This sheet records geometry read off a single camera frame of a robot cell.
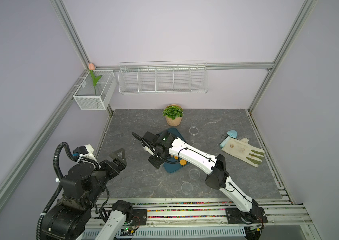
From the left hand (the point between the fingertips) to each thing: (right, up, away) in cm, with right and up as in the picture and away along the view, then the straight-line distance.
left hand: (117, 156), depth 56 cm
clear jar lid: (+28, -23, +27) cm, 45 cm away
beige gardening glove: (+67, -5, +41) cm, 79 cm away
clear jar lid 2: (+37, -2, +45) cm, 58 cm away
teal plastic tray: (+22, -4, +5) cm, 23 cm away
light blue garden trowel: (+63, +6, +49) cm, 80 cm away
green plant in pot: (+21, +20, +43) cm, 52 cm away
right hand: (+12, -7, +24) cm, 28 cm away
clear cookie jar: (+34, +8, +40) cm, 53 cm away
